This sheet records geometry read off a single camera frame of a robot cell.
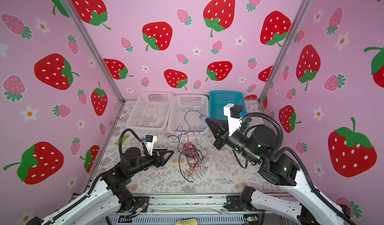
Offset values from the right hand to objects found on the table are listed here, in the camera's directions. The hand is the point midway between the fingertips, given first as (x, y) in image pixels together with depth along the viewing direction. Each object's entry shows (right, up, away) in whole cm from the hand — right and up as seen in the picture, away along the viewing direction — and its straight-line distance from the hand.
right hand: (205, 119), depth 49 cm
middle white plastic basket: (-10, +2, +61) cm, 62 cm away
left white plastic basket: (-40, +4, +66) cm, 77 cm away
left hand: (-16, -17, +22) cm, 32 cm away
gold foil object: (-5, -47, +17) cm, 50 cm away
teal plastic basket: (+14, +14, +70) cm, 72 cm away
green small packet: (-53, -15, +49) cm, 73 cm away
